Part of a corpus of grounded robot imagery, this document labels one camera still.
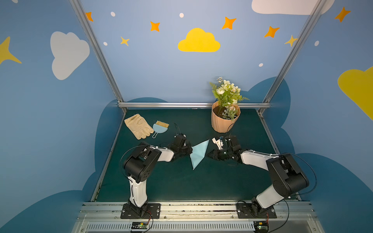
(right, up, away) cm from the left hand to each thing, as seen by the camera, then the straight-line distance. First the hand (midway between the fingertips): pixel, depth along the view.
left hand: (194, 147), depth 98 cm
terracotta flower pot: (+19, +16, +1) cm, 25 cm away
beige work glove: (-42, +14, +13) cm, 46 cm away
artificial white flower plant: (+21, +34, -7) cm, 41 cm away
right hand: (+9, -3, -7) cm, 12 cm away
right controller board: (+34, -36, -25) cm, 55 cm away
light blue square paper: (+3, -3, -1) cm, 5 cm away
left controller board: (-29, -35, -26) cm, 52 cm away
